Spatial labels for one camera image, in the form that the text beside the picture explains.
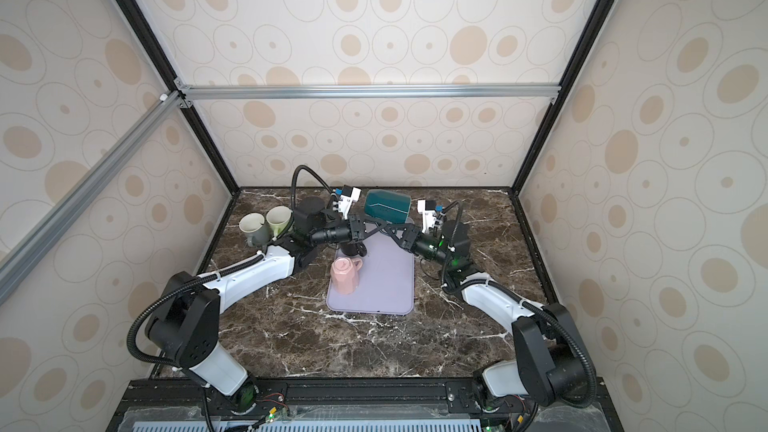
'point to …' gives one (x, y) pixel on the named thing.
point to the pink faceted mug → (345, 274)
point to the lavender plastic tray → (378, 280)
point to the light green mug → (278, 218)
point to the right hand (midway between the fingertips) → (386, 231)
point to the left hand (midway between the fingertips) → (392, 226)
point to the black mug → (354, 248)
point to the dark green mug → (389, 206)
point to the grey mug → (255, 228)
